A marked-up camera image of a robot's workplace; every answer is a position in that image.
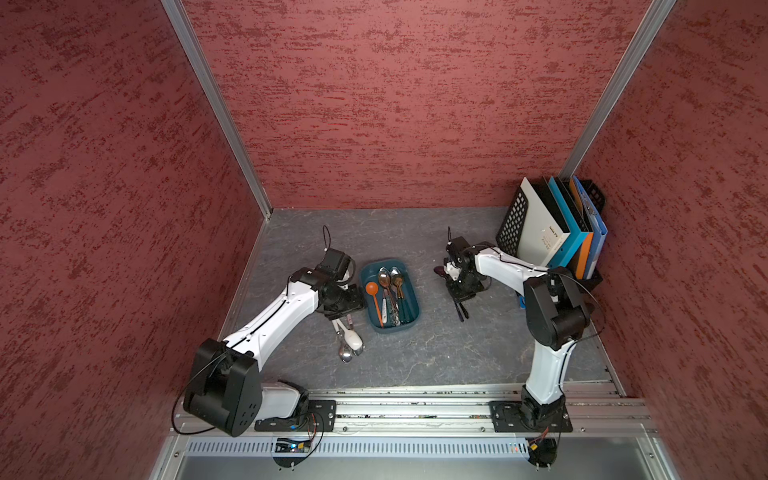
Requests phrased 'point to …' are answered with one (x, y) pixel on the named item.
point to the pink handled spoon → (357, 352)
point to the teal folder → (577, 232)
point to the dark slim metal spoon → (459, 311)
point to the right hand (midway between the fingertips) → (460, 301)
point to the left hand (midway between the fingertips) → (357, 313)
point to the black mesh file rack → (508, 229)
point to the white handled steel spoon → (345, 353)
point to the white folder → (541, 231)
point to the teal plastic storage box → (370, 274)
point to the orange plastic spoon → (372, 288)
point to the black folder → (543, 187)
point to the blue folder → (600, 231)
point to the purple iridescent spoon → (443, 271)
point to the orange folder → (589, 242)
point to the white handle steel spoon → (384, 279)
